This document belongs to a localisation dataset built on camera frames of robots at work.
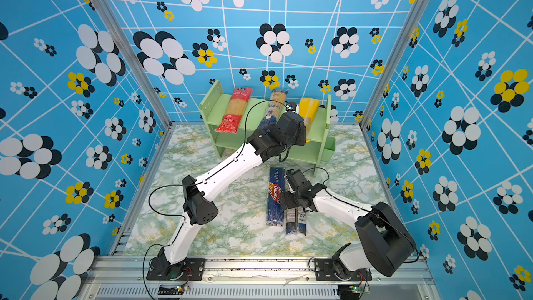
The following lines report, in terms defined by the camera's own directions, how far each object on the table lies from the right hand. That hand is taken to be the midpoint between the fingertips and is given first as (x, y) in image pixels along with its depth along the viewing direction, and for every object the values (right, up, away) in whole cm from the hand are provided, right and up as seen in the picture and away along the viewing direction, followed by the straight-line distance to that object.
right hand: (293, 197), depth 89 cm
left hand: (+3, +29, -11) cm, 32 cm away
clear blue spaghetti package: (0, -8, -7) cm, 10 cm away
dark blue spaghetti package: (-7, +4, +2) cm, 9 cm away
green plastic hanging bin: (+17, +20, +6) cm, 27 cm away
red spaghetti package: (-24, +38, -5) cm, 45 cm away
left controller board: (-43, -27, -19) cm, 54 cm away
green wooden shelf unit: (-35, +40, 0) cm, 53 cm away
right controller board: (+17, -28, -19) cm, 38 cm away
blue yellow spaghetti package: (-7, +39, -4) cm, 40 cm away
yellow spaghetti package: (+5, +37, -5) cm, 38 cm away
